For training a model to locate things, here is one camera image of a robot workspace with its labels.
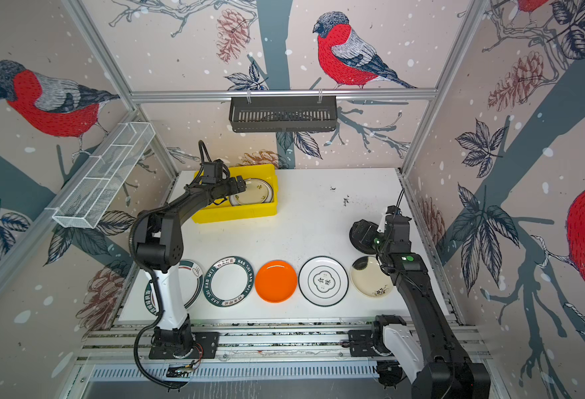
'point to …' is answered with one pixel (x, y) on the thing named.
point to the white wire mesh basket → (103, 175)
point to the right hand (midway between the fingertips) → (362, 230)
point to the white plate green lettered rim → (228, 282)
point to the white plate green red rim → (193, 283)
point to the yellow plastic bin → (226, 211)
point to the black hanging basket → (262, 116)
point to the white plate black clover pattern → (323, 281)
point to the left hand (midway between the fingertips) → (235, 182)
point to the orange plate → (276, 281)
